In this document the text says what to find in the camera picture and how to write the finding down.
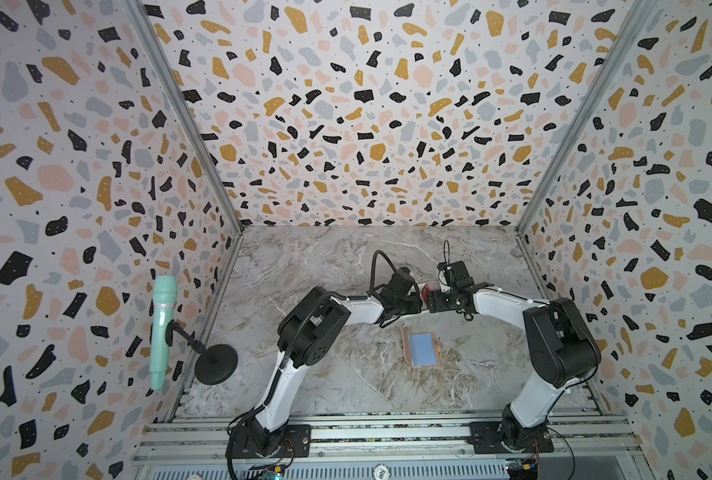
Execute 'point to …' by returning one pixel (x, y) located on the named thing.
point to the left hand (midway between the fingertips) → (431, 302)
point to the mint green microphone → (165, 297)
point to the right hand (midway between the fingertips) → (445, 298)
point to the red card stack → (432, 286)
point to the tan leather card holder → (421, 349)
